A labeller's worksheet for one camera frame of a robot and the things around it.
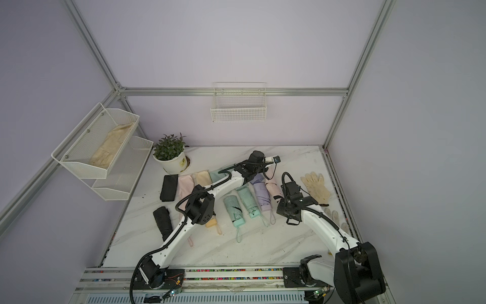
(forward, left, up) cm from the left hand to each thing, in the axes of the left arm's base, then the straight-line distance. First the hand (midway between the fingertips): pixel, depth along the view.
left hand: (262, 155), depth 104 cm
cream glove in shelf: (-19, +67, +21) cm, 73 cm away
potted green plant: (-5, +47, +8) cm, 49 cm away
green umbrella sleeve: (-9, +26, -8) cm, 29 cm away
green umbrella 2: (-26, +7, -7) cm, 28 cm away
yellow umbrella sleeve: (-10, +34, -8) cm, 36 cm away
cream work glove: (-15, -29, -9) cm, 34 cm away
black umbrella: (-34, +48, -7) cm, 59 cm away
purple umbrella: (-23, -1, -8) cm, 24 cm away
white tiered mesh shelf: (-20, +71, +2) cm, 74 cm away
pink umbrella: (-20, -6, -6) cm, 21 cm away
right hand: (-32, -10, -4) cm, 34 cm away
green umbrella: (-28, +15, -6) cm, 32 cm away
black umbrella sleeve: (-16, +51, -9) cm, 54 cm away
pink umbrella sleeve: (-16, +42, -9) cm, 46 cm away
